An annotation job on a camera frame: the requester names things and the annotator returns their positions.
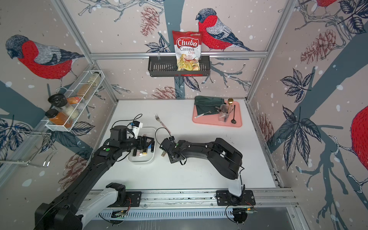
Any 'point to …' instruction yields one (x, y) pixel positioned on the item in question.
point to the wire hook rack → (49, 138)
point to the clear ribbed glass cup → (224, 113)
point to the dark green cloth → (204, 104)
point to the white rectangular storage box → (144, 156)
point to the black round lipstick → (134, 152)
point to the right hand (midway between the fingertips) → (175, 156)
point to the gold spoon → (230, 101)
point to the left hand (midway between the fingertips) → (151, 136)
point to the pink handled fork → (157, 118)
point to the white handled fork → (202, 114)
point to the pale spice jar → (94, 79)
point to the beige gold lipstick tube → (163, 154)
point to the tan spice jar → (85, 91)
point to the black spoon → (233, 120)
